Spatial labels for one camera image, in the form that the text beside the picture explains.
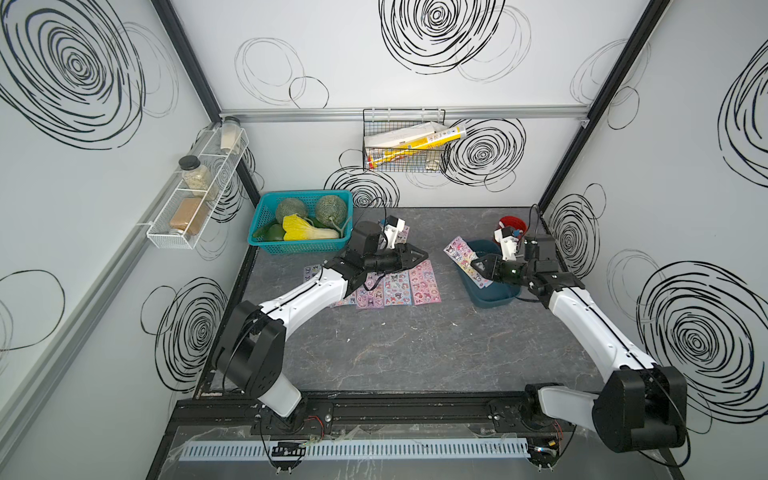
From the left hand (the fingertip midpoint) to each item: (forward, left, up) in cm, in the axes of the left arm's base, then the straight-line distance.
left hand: (425, 257), depth 77 cm
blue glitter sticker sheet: (+1, +14, -24) cm, 28 cm away
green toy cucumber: (+21, +50, -16) cm, 57 cm away
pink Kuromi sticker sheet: (+5, -11, -4) cm, 13 cm away
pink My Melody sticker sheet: (+6, -3, -23) cm, 24 cm away
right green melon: (+29, +31, -12) cm, 44 cm away
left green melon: (+29, +45, -12) cm, 55 cm away
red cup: (+25, -34, -12) cm, 44 cm away
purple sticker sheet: (-1, +21, -23) cm, 31 cm away
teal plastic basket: (+30, +56, -17) cm, 66 cm away
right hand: (+1, -15, -4) cm, 16 cm away
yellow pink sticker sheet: (+27, +4, -23) cm, 35 cm away
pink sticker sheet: (+3, +6, -23) cm, 24 cm away
